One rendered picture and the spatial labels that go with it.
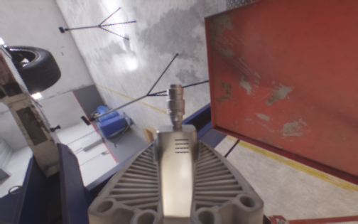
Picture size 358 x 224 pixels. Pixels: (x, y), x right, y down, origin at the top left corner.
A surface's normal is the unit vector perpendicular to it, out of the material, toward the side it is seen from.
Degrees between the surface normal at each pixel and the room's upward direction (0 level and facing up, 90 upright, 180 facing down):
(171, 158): 55
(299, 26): 0
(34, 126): 90
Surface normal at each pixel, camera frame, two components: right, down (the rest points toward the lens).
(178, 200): 0.01, 0.11
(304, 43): -0.72, 0.44
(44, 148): 0.42, -0.34
